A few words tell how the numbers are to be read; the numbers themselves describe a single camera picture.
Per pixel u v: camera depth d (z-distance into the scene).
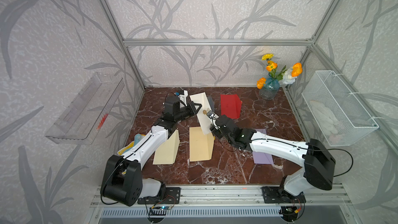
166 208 0.70
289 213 0.72
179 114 0.68
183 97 0.75
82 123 0.69
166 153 0.87
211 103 1.07
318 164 0.42
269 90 1.08
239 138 0.59
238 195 0.75
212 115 0.69
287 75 0.82
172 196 0.72
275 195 0.74
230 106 1.09
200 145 0.89
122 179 0.41
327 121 0.76
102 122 0.64
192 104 0.73
